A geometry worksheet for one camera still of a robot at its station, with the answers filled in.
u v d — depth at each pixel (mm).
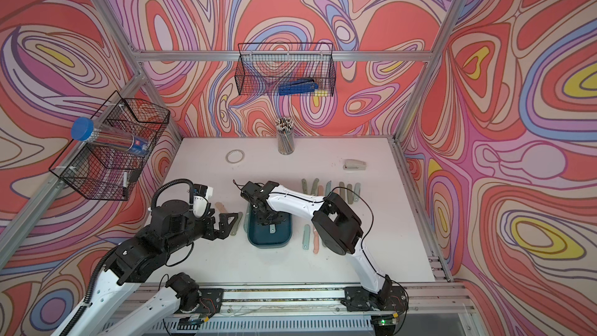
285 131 1015
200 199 585
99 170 714
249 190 720
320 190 1004
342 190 989
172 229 493
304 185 1015
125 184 719
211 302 727
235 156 1127
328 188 1013
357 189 1015
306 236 865
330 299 751
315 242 859
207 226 595
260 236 840
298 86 905
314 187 1015
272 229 863
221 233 604
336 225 521
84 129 620
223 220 600
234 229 651
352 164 1066
